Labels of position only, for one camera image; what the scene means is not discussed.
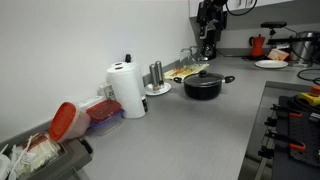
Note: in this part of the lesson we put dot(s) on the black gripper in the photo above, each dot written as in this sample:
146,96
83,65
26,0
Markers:
216,16

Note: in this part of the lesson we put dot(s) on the glass pot lid black knob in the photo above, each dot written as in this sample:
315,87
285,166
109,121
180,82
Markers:
203,79

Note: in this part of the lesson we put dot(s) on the red moka pot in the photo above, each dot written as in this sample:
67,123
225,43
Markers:
257,46

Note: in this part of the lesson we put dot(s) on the black cooking pot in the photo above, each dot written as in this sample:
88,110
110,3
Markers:
203,93

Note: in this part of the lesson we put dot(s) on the rectangular container with red lid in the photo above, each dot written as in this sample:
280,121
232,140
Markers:
104,111

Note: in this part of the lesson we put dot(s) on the clear container with white lid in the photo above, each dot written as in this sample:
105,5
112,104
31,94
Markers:
90,101

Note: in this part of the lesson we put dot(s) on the clear drinking glass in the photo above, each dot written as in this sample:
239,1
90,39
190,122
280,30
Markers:
195,54
185,56

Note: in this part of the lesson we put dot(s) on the printed yellow red kitchen towel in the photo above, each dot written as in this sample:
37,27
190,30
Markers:
186,70

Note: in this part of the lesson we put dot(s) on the white dinner plate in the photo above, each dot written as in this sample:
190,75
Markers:
271,64

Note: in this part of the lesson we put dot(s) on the small white saucer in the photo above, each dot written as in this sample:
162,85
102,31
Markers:
163,90

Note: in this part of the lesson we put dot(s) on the orange snack packet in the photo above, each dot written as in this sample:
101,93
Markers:
277,54

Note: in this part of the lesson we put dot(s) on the black paper towel holder knob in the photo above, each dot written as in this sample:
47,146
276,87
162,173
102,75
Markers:
128,58

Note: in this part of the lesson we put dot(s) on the white paper towel roll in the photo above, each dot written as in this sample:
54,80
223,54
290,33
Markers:
126,93
128,64

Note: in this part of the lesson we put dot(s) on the black metal boom bar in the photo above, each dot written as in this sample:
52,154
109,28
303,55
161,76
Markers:
293,40

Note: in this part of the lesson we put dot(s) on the grey metal cart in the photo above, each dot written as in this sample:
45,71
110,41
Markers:
260,110

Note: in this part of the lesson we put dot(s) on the small dark jar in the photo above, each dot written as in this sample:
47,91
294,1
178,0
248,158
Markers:
144,104

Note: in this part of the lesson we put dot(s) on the white outlet box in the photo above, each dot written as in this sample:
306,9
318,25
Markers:
107,91

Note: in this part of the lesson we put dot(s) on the black orange bar clamp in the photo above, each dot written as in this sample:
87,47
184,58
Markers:
297,146
295,115

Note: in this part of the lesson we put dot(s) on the yellow emergency stop button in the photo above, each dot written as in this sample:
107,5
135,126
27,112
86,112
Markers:
311,95

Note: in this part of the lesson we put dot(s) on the clear container with purple rim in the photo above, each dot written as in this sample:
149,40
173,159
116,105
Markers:
111,120

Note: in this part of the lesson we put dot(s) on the black perforated board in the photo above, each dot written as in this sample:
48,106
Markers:
306,133

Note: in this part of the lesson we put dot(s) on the grey metal tray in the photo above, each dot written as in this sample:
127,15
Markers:
71,158

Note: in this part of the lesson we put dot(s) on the bag of plastic cutlery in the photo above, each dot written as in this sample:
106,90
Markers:
38,151

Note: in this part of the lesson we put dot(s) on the white plastic fork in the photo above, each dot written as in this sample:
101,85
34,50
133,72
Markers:
20,156

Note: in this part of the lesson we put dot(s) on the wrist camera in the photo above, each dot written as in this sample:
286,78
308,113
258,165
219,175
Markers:
201,13

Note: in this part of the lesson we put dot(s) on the black camera on mount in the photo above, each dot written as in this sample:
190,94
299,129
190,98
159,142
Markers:
273,24

